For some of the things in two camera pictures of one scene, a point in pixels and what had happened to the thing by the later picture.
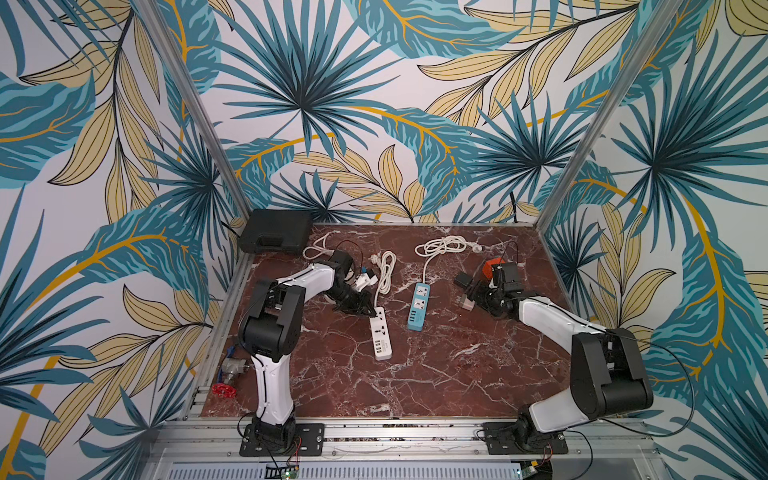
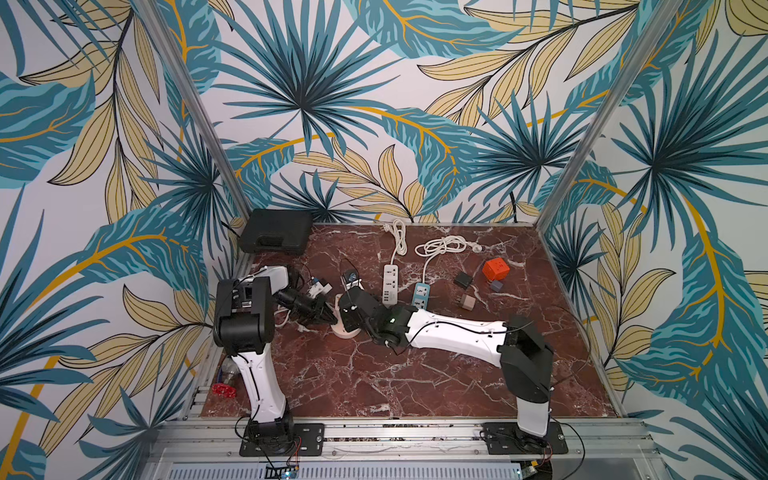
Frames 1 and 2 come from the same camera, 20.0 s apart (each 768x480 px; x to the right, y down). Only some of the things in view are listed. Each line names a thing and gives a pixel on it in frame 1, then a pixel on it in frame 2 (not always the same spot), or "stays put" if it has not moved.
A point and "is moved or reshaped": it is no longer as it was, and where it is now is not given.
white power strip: x=380 y=335 is moved or reshaped
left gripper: x=358 y=307 to x=314 y=316
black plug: x=462 y=279 stays put
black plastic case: x=282 y=231 stays put
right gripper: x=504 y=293 to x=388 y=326
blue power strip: x=419 y=307 stays put
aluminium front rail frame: x=204 y=449 stays put
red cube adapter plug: x=487 y=268 stays put
